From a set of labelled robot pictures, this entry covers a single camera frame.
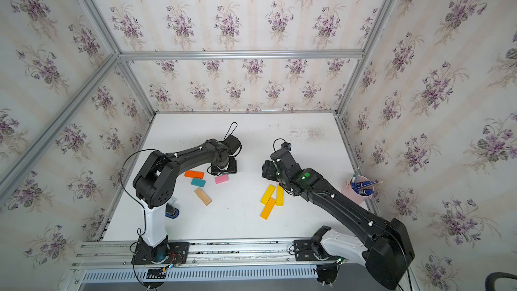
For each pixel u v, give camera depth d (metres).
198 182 0.91
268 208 0.84
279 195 0.86
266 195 0.88
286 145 0.72
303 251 0.73
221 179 0.93
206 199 0.87
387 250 0.38
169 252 0.72
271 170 0.70
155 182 0.51
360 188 0.81
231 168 0.86
